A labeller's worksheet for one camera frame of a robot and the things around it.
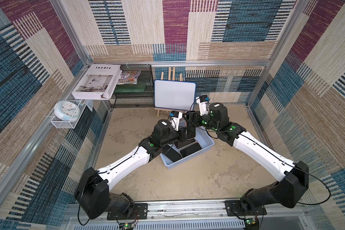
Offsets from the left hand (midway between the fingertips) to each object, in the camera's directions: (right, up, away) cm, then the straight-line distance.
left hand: (191, 128), depth 74 cm
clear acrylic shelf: (-60, +2, -6) cm, 61 cm away
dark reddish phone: (-5, -12, +23) cm, 26 cm away
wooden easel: (-9, +37, +23) cm, 45 cm away
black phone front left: (-10, -18, +18) cm, 28 cm away
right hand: (-2, +8, +1) cm, 8 cm away
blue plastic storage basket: (+12, -10, +23) cm, 28 cm away
